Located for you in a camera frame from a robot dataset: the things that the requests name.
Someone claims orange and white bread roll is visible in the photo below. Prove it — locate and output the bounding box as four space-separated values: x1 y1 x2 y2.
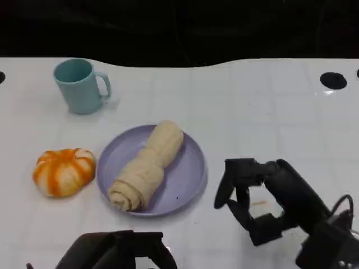
33 148 97 198

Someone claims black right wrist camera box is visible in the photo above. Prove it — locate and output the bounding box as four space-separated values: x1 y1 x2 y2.
296 215 359 269

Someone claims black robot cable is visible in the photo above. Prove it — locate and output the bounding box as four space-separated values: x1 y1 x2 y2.
330 194 355 218

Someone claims pale green mug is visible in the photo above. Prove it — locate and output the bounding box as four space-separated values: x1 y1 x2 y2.
53 58 112 115

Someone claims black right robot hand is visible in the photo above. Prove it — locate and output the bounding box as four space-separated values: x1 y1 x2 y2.
214 158 332 247

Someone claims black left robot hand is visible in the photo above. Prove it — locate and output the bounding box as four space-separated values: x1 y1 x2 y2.
54 230 178 269

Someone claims beige towel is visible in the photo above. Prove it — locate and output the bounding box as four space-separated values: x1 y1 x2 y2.
108 120 185 212

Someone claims lilac plate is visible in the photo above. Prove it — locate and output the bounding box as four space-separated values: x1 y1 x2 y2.
96 124 209 217

